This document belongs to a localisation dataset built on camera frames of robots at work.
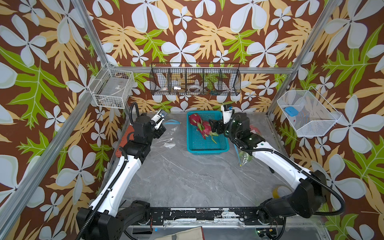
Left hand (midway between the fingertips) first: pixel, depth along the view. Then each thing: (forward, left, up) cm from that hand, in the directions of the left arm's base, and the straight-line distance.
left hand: (150, 116), depth 74 cm
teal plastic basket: (+6, -24, -33) cm, 41 cm away
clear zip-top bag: (-2, -7, -19) cm, 20 cm away
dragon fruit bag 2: (+16, -23, -21) cm, 35 cm away
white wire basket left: (+21, +26, +2) cm, 34 cm away
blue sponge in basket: (+11, -80, -7) cm, 81 cm away
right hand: (+3, -33, -4) cm, 34 cm away
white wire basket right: (+7, -86, -4) cm, 87 cm away
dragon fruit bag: (+9, -30, -22) cm, 38 cm away
